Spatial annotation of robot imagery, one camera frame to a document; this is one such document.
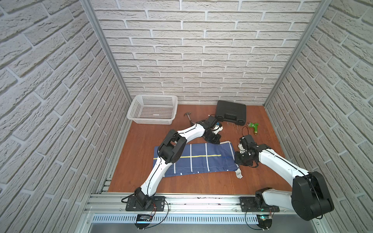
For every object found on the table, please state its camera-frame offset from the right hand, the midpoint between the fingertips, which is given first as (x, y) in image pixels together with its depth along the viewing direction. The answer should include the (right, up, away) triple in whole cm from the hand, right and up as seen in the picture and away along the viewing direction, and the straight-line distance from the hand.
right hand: (237, 161), depth 87 cm
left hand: (-8, +10, +9) cm, 16 cm away
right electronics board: (+9, -25, -16) cm, 31 cm away
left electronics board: (-52, -23, -17) cm, 59 cm away
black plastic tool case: (+3, +31, +23) cm, 39 cm away
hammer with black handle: (-31, +30, +26) cm, 51 cm away
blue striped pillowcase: (-22, 0, +3) cm, 22 cm away
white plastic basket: (-57, +33, +20) cm, 69 cm away
